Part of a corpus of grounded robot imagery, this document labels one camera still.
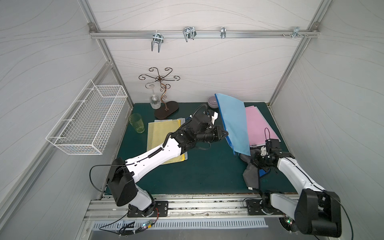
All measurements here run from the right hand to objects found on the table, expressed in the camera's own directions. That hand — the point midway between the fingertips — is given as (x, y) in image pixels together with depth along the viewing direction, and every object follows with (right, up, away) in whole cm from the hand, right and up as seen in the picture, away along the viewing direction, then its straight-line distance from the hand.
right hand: (252, 161), depth 87 cm
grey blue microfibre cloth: (-2, -5, -4) cm, 7 cm away
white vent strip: (-70, -17, -28) cm, 77 cm away
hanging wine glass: (-59, +37, +7) cm, 70 cm away
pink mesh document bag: (+11, +20, +20) cm, 31 cm away
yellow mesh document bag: (-61, +16, +21) cm, 67 cm away
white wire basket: (-85, +22, -18) cm, 90 cm away
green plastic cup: (-72, +24, +9) cm, 77 cm away
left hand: (-17, +18, -20) cm, 31 cm away
